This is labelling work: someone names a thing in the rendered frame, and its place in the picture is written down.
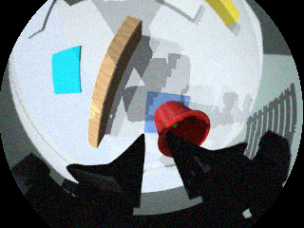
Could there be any red cup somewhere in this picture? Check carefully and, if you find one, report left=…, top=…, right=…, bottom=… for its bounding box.
left=153, top=102, right=210, bottom=159

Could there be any yellow rectangular block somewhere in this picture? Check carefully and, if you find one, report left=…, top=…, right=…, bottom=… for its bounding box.
left=204, top=0, right=240, bottom=27

